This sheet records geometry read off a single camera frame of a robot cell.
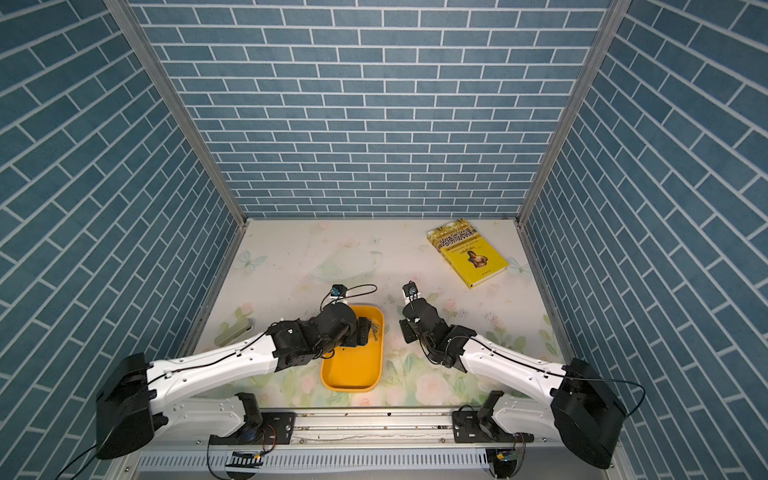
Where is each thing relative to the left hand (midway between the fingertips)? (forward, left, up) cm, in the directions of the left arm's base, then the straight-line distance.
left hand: (368, 328), depth 79 cm
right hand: (+5, -11, -2) cm, 13 cm away
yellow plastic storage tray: (-7, +3, -11) cm, 14 cm away
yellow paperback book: (+31, -35, -7) cm, 47 cm away
